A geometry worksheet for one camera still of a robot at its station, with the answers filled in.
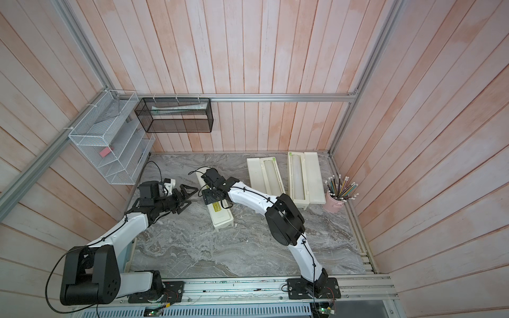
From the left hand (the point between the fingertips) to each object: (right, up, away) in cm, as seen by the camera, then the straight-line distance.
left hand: (195, 197), depth 85 cm
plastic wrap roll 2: (+49, +8, +16) cm, 53 cm away
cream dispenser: (+11, -7, +1) cm, 13 cm away
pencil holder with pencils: (+66, +1, +6) cm, 66 cm away
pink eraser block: (-38, +20, -3) cm, 43 cm away
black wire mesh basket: (-17, +42, +22) cm, 50 cm away
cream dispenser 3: (+53, +6, +13) cm, 54 cm away
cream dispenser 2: (+27, +10, +16) cm, 33 cm away
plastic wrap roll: (+36, +4, +11) cm, 38 cm away
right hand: (+5, 0, +7) cm, 9 cm away
